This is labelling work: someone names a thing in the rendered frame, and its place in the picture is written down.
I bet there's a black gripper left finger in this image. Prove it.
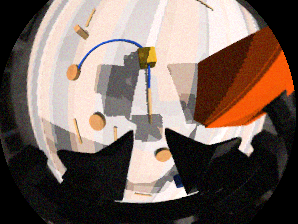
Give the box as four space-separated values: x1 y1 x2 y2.
57 129 134 201

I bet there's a blue cylinder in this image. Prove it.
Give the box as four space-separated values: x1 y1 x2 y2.
173 175 184 188

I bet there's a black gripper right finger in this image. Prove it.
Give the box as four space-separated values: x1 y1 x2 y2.
165 128 242 196

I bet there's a yellow block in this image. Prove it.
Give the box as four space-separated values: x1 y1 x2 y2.
137 45 157 69

